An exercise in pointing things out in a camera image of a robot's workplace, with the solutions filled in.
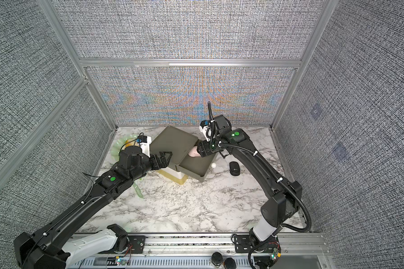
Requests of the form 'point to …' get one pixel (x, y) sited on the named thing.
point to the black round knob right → (230, 263)
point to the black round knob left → (216, 258)
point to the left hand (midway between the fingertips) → (168, 152)
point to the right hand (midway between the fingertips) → (204, 143)
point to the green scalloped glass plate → (118, 144)
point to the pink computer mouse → (193, 153)
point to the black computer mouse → (234, 168)
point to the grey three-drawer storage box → (169, 139)
